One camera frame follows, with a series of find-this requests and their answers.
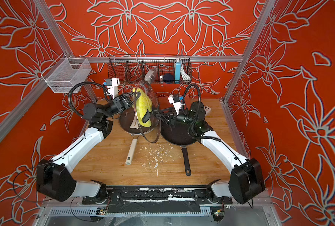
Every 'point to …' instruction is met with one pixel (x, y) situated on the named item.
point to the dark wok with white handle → (130, 154)
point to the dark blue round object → (168, 78)
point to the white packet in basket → (150, 76)
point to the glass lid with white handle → (129, 121)
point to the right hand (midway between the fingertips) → (155, 116)
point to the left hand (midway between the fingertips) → (139, 96)
